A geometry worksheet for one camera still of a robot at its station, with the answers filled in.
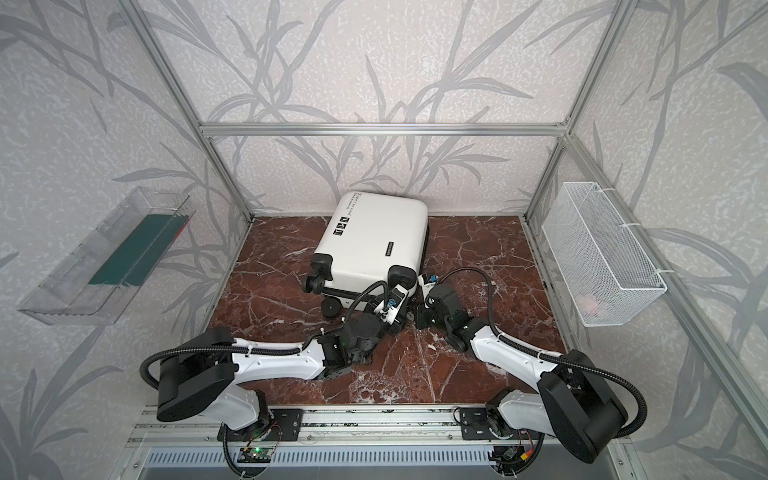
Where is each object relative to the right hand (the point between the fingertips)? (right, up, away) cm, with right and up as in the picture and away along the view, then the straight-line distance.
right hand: (415, 295), depth 87 cm
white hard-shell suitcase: (-12, +14, -3) cm, 19 cm away
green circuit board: (-39, -36, -16) cm, 55 cm away
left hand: (-3, +4, -9) cm, 10 cm away
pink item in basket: (+42, +1, -15) cm, 44 cm away
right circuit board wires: (+24, -38, -14) cm, 47 cm away
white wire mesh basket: (+39, +10, -25) cm, 47 cm away
